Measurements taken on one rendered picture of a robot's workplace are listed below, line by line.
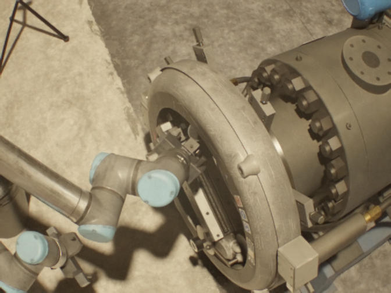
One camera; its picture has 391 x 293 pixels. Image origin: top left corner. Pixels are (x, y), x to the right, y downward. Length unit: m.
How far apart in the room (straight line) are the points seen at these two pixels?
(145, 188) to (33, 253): 0.35
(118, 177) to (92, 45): 1.59
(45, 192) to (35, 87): 1.55
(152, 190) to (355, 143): 0.65
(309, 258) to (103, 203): 0.55
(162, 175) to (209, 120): 0.22
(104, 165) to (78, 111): 1.29
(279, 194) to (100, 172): 0.45
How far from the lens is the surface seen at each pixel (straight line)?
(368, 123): 2.02
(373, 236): 2.53
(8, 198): 2.43
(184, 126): 2.10
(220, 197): 2.12
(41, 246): 1.68
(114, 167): 1.70
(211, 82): 1.84
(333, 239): 1.85
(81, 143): 2.89
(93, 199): 1.64
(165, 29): 3.25
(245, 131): 1.76
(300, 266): 1.77
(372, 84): 2.02
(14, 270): 1.72
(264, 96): 1.73
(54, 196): 1.60
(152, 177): 1.66
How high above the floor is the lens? 2.44
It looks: 58 degrees down
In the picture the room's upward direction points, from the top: 4 degrees clockwise
